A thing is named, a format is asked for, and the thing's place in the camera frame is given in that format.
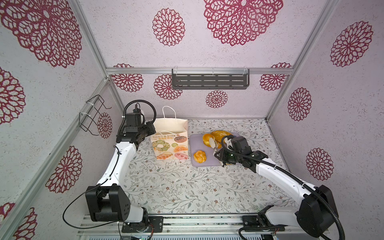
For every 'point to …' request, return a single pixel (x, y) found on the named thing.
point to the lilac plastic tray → (197, 143)
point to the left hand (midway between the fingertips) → (153, 128)
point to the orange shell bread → (228, 164)
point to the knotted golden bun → (200, 156)
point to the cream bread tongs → (213, 144)
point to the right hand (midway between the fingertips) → (215, 153)
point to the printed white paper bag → (170, 141)
